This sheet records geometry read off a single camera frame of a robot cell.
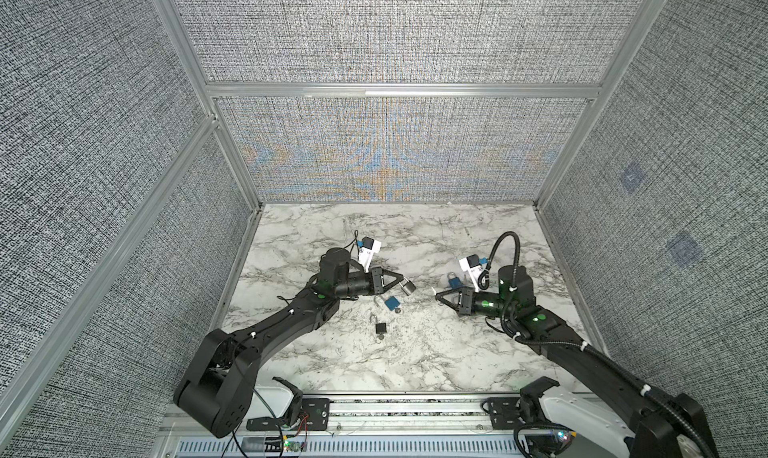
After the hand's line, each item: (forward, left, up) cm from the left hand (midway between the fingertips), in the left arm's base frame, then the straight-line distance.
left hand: (402, 280), depth 76 cm
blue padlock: (+3, +2, -18) cm, 19 cm away
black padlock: (-2, -1, -1) cm, 2 cm away
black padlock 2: (-4, +6, -19) cm, 20 cm away
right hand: (-4, -9, -2) cm, 10 cm away
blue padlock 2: (+8, -19, -16) cm, 26 cm away
